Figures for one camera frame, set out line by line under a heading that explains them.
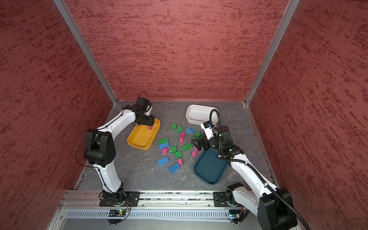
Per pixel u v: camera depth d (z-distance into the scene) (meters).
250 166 0.50
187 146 0.92
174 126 1.04
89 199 0.76
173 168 0.85
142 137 0.97
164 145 0.94
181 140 0.95
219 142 0.62
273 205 0.40
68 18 0.74
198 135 0.97
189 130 1.00
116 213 0.72
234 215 0.70
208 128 0.70
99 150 0.50
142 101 0.76
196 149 0.73
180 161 0.85
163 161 0.87
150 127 1.02
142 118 0.74
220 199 0.74
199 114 1.08
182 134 0.98
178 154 0.87
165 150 0.90
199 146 0.71
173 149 0.90
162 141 0.95
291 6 0.71
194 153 0.89
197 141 0.70
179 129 1.01
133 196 0.76
